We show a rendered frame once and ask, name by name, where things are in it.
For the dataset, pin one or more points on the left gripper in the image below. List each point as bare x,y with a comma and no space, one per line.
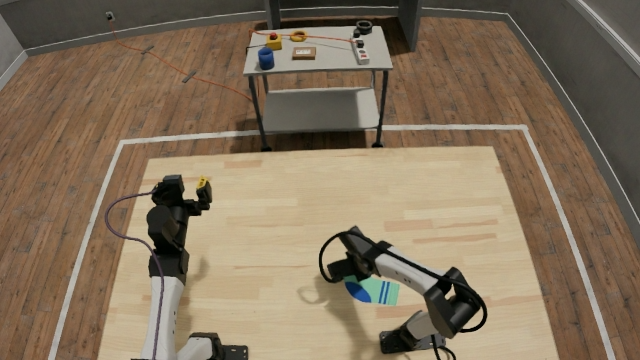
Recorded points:
193,208

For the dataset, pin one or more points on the mint green sock with blue heel and toe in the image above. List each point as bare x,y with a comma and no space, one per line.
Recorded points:
373,290

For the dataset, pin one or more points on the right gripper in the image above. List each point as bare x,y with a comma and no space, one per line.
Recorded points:
361,276

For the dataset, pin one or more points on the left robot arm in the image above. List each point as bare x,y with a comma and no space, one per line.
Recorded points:
165,295

